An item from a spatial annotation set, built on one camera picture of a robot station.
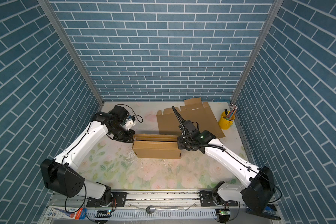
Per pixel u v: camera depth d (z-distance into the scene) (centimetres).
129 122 74
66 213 69
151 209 70
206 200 73
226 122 97
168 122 109
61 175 40
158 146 78
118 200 74
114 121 57
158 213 71
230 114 97
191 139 58
